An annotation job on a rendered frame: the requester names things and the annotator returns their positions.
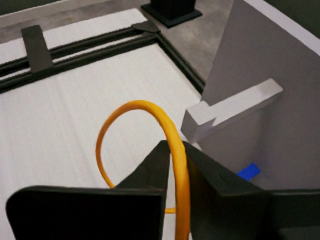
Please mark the yellow cable with blue plug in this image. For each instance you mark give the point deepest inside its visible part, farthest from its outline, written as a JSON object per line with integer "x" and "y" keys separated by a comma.
{"x": 180, "y": 169}

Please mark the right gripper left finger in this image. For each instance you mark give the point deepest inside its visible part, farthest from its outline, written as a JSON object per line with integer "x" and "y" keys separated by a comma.
{"x": 46, "y": 212}

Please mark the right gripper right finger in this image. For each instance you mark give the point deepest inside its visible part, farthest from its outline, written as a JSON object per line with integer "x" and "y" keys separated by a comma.
{"x": 225, "y": 206}

